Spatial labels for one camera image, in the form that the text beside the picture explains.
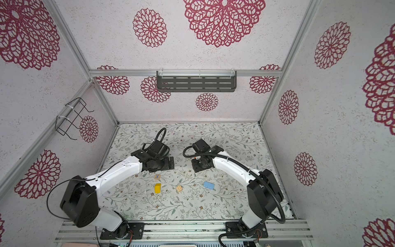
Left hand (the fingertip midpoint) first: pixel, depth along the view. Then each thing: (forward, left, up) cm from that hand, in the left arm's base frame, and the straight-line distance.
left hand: (166, 168), depth 86 cm
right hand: (+1, -16, +2) cm, 17 cm away
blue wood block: (-7, -24, -8) cm, 26 cm away
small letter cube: (-9, -7, -8) cm, 14 cm away
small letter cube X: (-1, +7, -9) cm, 11 cm away
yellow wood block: (-8, +6, -8) cm, 13 cm away
